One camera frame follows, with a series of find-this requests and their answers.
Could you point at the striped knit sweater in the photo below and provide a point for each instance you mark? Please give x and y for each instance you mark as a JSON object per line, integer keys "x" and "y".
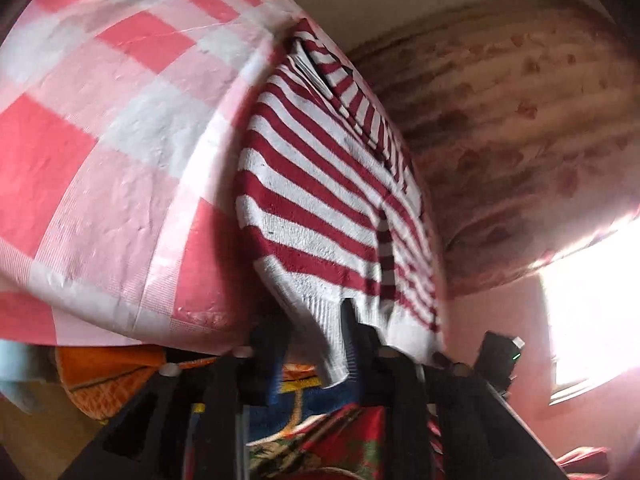
{"x": 320, "y": 200}

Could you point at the pink checked bed sheet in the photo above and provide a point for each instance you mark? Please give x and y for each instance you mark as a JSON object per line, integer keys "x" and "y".
{"x": 125, "y": 160}

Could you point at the floral curtain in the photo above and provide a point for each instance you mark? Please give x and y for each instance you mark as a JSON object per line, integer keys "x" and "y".
{"x": 500, "y": 135}

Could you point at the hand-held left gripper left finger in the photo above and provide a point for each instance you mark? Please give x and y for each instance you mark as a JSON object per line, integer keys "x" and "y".
{"x": 265, "y": 355}

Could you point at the orange patterned blanket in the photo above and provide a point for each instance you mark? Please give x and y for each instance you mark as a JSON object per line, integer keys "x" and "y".
{"x": 110, "y": 385}

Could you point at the light blue blanket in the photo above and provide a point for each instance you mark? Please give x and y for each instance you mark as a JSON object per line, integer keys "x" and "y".
{"x": 25, "y": 375}

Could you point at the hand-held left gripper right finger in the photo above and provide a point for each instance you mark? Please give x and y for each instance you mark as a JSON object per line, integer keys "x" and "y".
{"x": 370, "y": 360}

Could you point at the bright window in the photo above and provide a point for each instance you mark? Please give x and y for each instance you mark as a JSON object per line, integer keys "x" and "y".
{"x": 590, "y": 310}

